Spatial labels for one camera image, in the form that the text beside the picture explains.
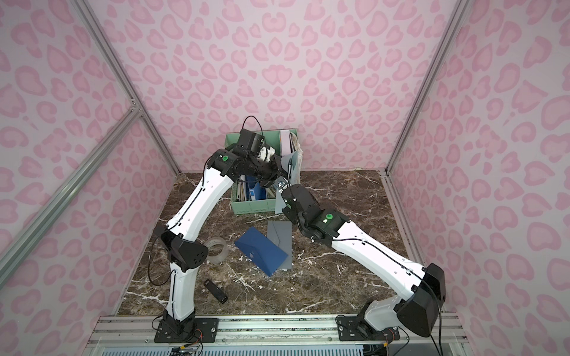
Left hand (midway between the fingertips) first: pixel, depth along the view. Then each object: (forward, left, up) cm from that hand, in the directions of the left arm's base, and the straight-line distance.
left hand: (294, 172), depth 74 cm
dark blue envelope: (-14, +13, -31) cm, 37 cm away
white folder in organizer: (+24, +4, -7) cm, 26 cm away
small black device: (-28, +29, -33) cm, 52 cm away
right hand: (-6, 0, -5) cm, 8 cm away
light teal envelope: (+3, +1, 0) cm, 3 cm away
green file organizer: (+9, +20, -23) cm, 32 cm away
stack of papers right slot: (+21, -1, -8) cm, 23 cm away
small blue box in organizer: (+8, +16, -18) cm, 25 cm away
